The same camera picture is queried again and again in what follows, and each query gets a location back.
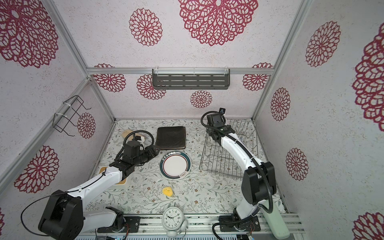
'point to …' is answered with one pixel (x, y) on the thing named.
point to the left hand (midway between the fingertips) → (158, 151)
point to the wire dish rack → (215, 157)
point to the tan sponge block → (126, 132)
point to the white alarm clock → (173, 220)
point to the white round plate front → (175, 165)
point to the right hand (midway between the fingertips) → (218, 124)
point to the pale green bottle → (278, 226)
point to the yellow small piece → (168, 191)
